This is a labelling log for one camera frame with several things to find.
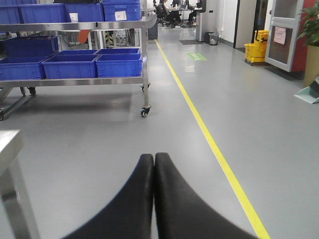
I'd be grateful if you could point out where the row of blue bins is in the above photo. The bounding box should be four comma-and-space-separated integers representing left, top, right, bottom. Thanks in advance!
0, 0, 143, 81

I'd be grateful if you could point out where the grey standing column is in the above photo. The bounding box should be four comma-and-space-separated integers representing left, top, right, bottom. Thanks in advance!
196, 0, 207, 42

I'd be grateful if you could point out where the black yellow striped post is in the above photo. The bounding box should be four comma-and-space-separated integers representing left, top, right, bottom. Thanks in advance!
104, 31, 114, 48

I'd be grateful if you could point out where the steel rack on castors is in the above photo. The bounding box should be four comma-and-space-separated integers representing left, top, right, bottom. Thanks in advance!
0, 13, 158, 118

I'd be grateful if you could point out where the dark floor mat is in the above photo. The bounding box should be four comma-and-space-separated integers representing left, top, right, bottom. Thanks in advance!
178, 39, 204, 45

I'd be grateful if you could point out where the pale green dustpan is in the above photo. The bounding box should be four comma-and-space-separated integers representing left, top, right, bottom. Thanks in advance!
294, 77, 319, 105

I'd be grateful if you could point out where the black mesh waste bin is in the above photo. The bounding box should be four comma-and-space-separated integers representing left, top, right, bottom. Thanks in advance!
204, 31, 220, 46

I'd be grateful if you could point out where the grey door with window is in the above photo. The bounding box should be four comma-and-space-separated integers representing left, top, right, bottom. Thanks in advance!
264, 0, 305, 73

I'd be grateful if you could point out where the potted green plant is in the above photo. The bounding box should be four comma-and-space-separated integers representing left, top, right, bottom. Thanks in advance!
296, 0, 319, 87

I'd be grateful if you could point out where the grey waste bin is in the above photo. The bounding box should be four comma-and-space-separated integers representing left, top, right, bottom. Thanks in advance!
148, 26, 159, 40

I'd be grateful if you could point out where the orange plastic part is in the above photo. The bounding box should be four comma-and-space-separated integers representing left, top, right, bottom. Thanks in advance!
77, 29, 90, 43

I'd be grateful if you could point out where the yellow mop bucket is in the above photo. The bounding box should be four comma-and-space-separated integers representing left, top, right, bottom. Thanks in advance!
244, 29, 270, 67

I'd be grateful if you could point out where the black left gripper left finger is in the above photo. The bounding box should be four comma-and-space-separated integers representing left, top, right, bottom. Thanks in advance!
62, 153, 154, 239

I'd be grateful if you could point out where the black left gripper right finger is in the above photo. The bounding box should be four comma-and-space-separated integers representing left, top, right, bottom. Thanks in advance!
154, 152, 259, 239

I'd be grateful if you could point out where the person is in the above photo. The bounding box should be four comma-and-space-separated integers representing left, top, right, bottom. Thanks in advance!
156, 0, 170, 25
186, 0, 203, 25
169, 0, 185, 27

